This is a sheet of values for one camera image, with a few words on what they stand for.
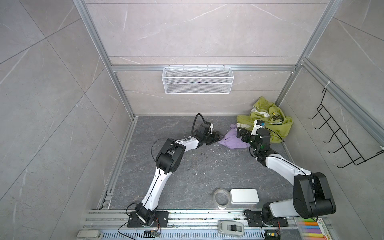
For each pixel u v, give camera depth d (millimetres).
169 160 611
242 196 802
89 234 665
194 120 858
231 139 1024
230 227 691
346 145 633
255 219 729
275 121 960
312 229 700
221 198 800
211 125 984
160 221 732
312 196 432
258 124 772
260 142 673
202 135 858
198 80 1005
